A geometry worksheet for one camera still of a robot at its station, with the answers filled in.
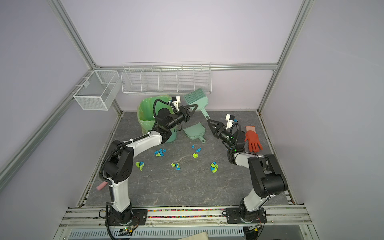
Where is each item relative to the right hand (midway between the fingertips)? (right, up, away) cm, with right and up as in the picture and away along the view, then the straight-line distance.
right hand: (207, 123), depth 79 cm
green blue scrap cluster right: (+5, -27, +12) cm, 30 cm away
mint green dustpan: (-7, -5, +27) cm, 29 cm away
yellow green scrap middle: (-7, -21, +17) cm, 28 cm away
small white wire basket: (-72, +22, +20) cm, 78 cm away
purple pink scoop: (-59, -35, +3) cm, 68 cm away
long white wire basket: (-27, +31, +22) cm, 46 cm away
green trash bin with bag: (-39, +4, +16) cm, 42 cm away
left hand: (-4, +8, -2) cm, 9 cm away
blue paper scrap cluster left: (-30, -19, +17) cm, 39 cm away
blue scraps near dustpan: (-5, -17, +17) cm, 25 cm away
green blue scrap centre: (-18, -26, +12) cm, 34 cm away
